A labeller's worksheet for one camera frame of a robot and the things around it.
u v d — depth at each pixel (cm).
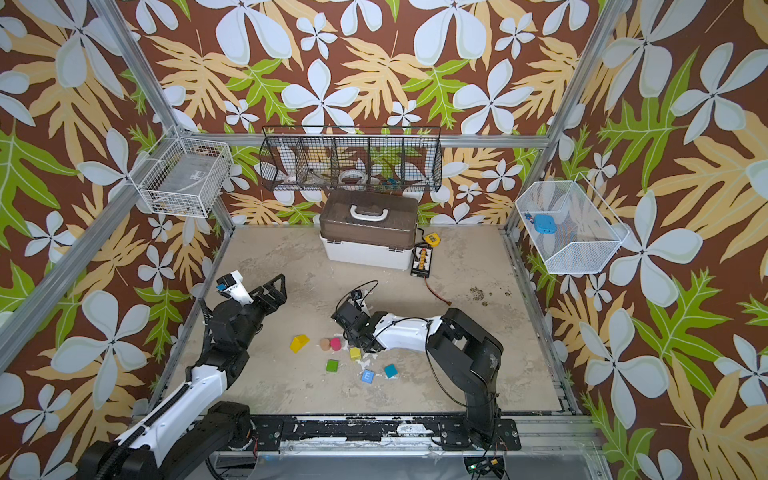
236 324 62
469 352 49
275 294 72
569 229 84
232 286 69
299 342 88
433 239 115
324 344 89
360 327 70
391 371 84
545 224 86
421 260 108
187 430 50
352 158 97
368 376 82
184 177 86
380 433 75
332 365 86
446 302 99
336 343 89
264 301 71
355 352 86
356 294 82
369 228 93
